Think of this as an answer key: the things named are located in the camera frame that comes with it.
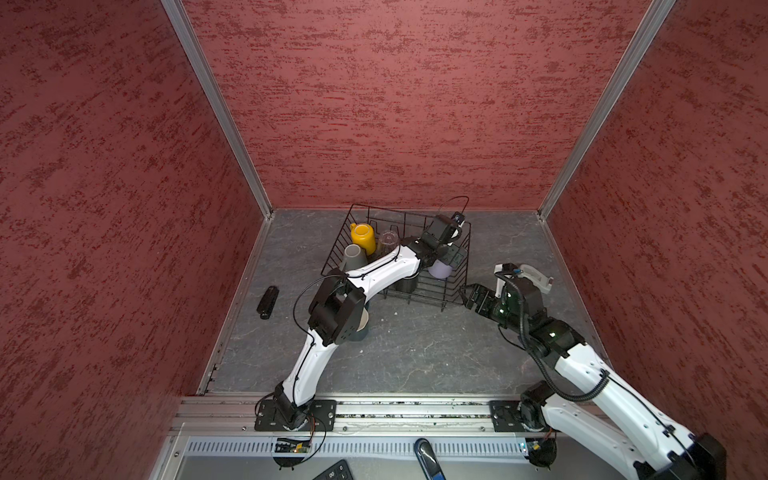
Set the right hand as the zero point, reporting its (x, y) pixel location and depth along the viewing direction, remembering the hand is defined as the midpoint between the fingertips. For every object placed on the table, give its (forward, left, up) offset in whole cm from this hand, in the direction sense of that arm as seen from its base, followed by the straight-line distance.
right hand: (466, 299), depth 79 cm
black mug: (+11, +15, -10) cm, 21 cm away
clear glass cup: (+26, +21, -6) cm, 34 cm away
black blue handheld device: (-34, +13, -9) cm, 37 cm away
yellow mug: (+27, +30, -3) cm, 40 cm away
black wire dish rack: (+37, +13, -10) cm, 41 cm away
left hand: (+19, +3, -1) cm, 20 cm away
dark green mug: (-6, +29, -4) cm, 30 cm away
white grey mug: (+17, +32, -3) cm, 36 cm away
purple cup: (+17, +4, -10) cm, 20 cm away
